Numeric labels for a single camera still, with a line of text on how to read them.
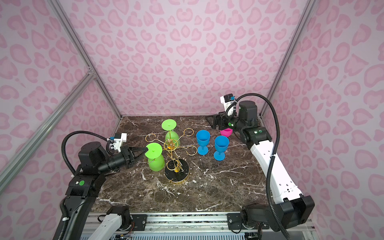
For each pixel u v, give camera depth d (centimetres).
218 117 61
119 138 61
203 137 93
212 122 62
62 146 48
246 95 58
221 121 60
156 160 64
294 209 37
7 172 50
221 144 92
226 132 93
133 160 57
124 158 54
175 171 90
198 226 72
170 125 75
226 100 60
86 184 45
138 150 62
